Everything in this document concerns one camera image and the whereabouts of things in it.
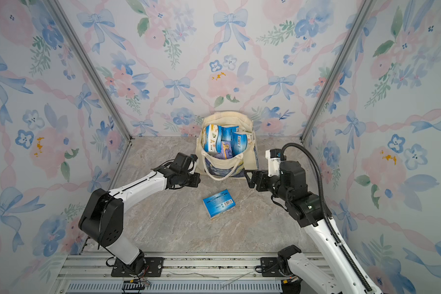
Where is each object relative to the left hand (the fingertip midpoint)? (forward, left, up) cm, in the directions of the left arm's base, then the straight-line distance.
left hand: (201, 179), depth 90 cm
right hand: (-9, -23, +20) cm, 31 cm away
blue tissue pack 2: (-11, -9, -4) cm, 15 cm away
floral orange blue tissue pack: (+12, -6, +16) cm, 21 cm away
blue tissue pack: (+12, -18, +13) cm, 25 cm away
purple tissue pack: (+8, -12, +12) cm, 19 cm away
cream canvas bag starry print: (0, -10, +8) cm, 13 cm away
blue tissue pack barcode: (+19, -13, +14) cm, 26 cm away
